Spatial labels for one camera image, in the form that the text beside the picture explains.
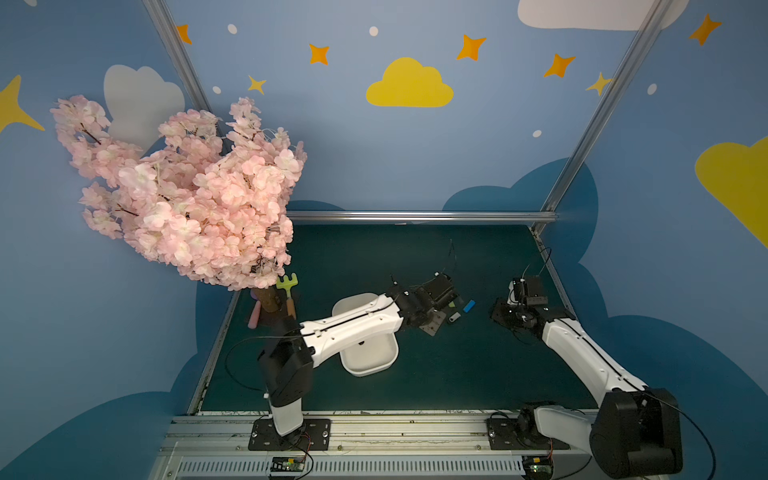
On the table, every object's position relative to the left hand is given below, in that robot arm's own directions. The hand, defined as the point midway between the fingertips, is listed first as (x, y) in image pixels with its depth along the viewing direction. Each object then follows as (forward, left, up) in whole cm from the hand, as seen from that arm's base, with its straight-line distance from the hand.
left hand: (431, 310), depth 81 cm
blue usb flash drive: (+10, -15, -14) cm, 23 cm away
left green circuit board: (-35, +36, -16) cm, 52 cm away
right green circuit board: (-33, -27, -17) cm, 46 cm away
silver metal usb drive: (+6, -10, -14) cm, 18 cm away
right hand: (+4, -21, -6) cm, 22 cm away
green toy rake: (+17, +47, -15) cm, 52 cm away
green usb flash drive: (+10, -9, -14) cm, 20 cm away
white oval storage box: (-8, +17, -14) cm, 23 cm away
